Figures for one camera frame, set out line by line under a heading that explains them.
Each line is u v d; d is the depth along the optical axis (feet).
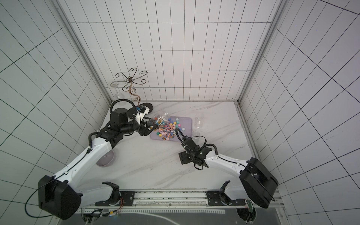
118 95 3.00
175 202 2.38
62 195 1.23
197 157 2.05
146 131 2.20
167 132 3.20
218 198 2.14
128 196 2.39
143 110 2.13
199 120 3.15
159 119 2.42
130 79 2.95
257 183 1.35
